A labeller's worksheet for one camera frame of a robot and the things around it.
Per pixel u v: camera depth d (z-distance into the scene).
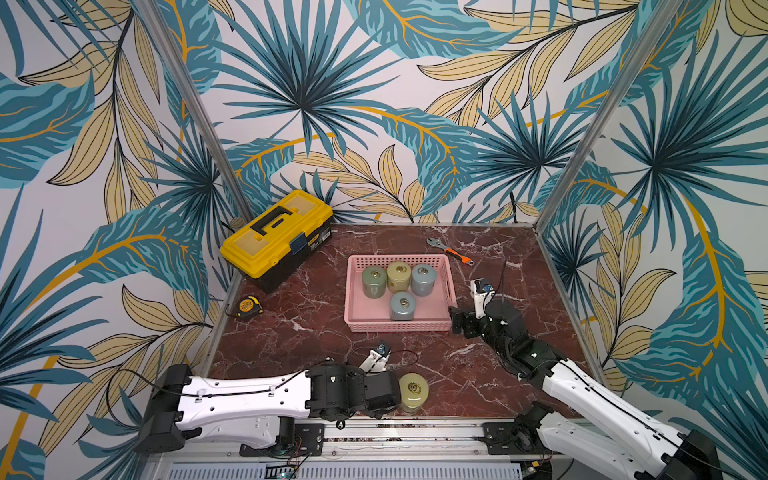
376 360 0.63
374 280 0.93
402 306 0.88
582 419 0.50
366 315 0.96
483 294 0.67
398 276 0.95
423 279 0.95
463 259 1.10
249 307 0.93
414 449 0.73
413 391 0.73
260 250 0.89
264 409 0.44
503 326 0.58
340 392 0.49
